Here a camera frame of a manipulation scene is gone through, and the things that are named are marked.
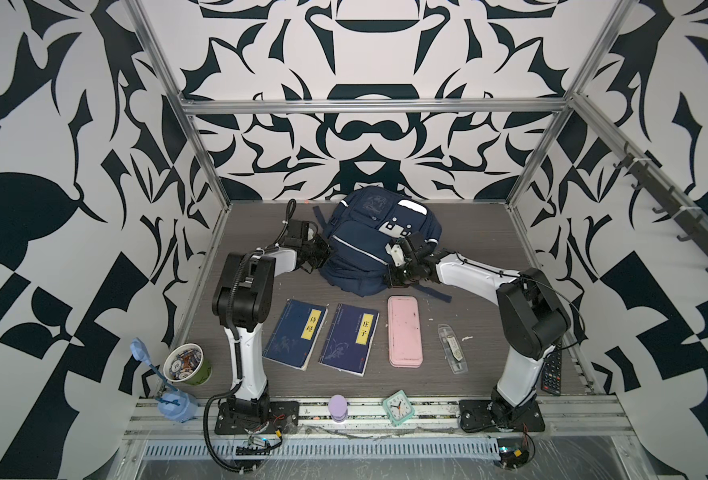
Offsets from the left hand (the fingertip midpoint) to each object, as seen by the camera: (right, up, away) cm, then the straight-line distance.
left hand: (338, 242), depth 102 cm
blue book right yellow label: (+4, -27, -17) cm, 32 cm away
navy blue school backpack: (+7, +6, +6) cm, 11 cm away
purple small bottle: (+2, -37, -33) cm, 49 cm away
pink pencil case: (+20, -26, -16) cm, 36 cm away
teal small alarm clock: (+16, -40, -27) cm, 51 cm away
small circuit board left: (-18, -49, -29) cm, 60 cm away
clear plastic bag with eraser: (+32, -29, -18) cm, 47 cm away
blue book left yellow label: (-11, -26, -14) cm, 32 cm away
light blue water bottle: (-35, -36, -33) cm, 60 cm away
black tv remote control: (+58, -35, -21) cm, 71 cm away
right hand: (+14, -10, -8) cm, 19 cm away
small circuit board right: (+43, -49, -30) cm, 72 cm away
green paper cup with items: (-35, -29, -28) cm, 53 cm away
